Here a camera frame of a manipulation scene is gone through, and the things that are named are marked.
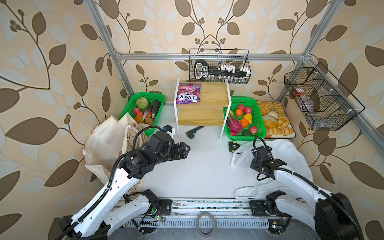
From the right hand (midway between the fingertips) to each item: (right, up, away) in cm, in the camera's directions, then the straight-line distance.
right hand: (257, 166), depth 87 cm
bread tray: (+22, +24, +18) cm, 37 cm away
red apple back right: (+3, +35, +24) cm, 42 cm away
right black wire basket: (+28, +36, -13) cm, 47 cm away
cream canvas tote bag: (-83, +17, -8) cm, 85 cm away
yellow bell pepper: (+1, +30, +18) cm, 35 cm away
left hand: (-40, +14, -20) cm, 47 cm away
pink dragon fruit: (-10, +24, +12) cm, 29 cm away
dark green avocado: (-3, +18, +11) cm, 22 cm away
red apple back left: (-2, +37, +25) cm, 45 cm away
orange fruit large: (-3, +25, +16) cm, 30 cm away
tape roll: (-29, -21, -12) cm, 37 cm away
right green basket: (+6, +27, +15) cm, 31 cm away
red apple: (+2, +20, +13) cm, 24 cm away
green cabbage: (-77, +40, +25) cm, 91 cm away
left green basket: (-70, +45, +27) cm, 88 cm away
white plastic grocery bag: (+14, +10, 0) cm, 17 cm away
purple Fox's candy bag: (-40, +41, -10) cm, 58 cm away
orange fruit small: (-4, +33, +24) cm, 41 cm away
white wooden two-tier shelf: (-33, +36, -11) cm, 50 cm away
